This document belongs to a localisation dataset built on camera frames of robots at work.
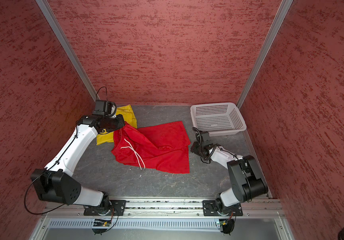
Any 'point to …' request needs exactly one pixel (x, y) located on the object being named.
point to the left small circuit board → (99, 222)
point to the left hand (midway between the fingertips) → (124, 125)
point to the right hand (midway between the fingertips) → (192, 151)
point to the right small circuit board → (223, 223)
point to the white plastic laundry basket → (218, 118)
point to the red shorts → (163, 147)
